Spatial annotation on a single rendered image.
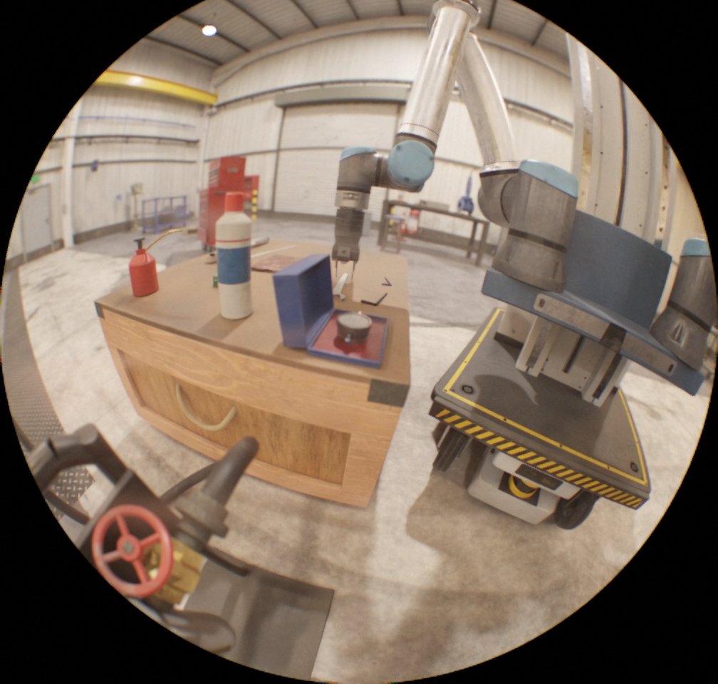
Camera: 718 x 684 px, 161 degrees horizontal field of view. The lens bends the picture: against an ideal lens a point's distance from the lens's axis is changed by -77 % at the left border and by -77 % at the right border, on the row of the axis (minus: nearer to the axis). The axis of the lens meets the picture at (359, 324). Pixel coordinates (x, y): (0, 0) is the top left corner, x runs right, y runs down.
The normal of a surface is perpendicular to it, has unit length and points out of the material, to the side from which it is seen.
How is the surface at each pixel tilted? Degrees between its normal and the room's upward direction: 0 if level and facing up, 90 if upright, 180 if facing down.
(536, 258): 70
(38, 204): 90
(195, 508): 9
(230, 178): 90
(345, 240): 99
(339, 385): 90
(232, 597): 0
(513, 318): 90
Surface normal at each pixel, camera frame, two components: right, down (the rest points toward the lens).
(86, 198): 0.95, 0.23
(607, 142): -0.62, 0.28
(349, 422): -0.17, 0.42
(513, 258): -0.81, -0.23
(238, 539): 0.12, -0.89
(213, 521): 0.78, -0.50
